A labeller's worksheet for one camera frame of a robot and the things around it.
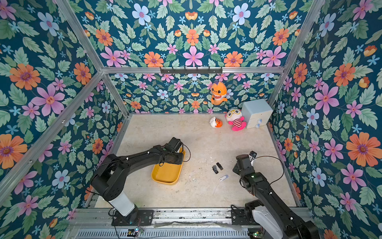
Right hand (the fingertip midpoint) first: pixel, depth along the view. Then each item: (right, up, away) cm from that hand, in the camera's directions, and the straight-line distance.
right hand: (239, 164), depth 86 cm
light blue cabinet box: (+17, +32, +18) cm, 40 cm away
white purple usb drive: (-9, -8, +1) cm, 13 cm away
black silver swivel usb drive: (-14, -4, +5) cm, 15 cm away
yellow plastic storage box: (-42, -6, +2) cm, 43 cm away
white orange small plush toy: (-12, +25, +22) cm, 35 cm away
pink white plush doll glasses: (+3, +28, +24) cm, 37 cm away
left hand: (-34, +2, +6) cm, 34 cm away
